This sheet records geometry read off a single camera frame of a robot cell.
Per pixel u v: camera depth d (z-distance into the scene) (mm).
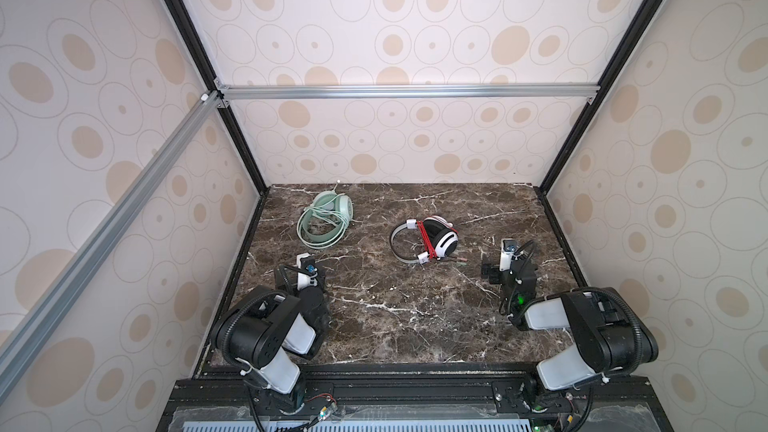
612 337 449
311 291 728
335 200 1056
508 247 797
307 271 720
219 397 747
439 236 947
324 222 1091
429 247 967
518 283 699
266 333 455
